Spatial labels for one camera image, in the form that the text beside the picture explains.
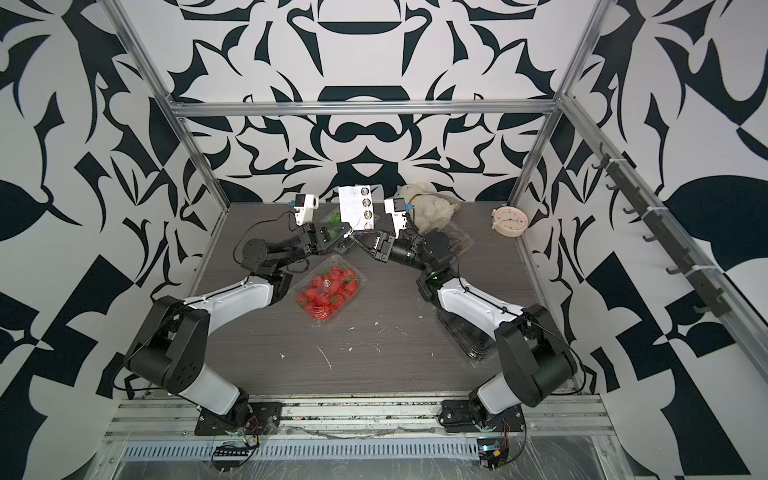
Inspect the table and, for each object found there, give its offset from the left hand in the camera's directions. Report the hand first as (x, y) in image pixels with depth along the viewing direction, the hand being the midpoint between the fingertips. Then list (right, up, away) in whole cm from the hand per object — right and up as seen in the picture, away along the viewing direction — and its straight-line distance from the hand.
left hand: (346, 225), depth 65 cm
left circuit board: (-28, -53, +3) cm, 60 cm away
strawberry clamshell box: (-8, -18, +24) cm, 31 cm away
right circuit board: (+33, -53, +6) cm, 63 cm away
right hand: (+1, -3, +2) cm, 3 cm away
